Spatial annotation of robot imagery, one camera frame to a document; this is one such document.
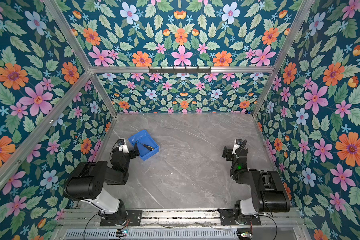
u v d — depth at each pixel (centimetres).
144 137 105
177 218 75
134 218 74
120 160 72
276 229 66
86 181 46
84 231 70
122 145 78
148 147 99
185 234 77
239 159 70
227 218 73
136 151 86
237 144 80
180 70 93
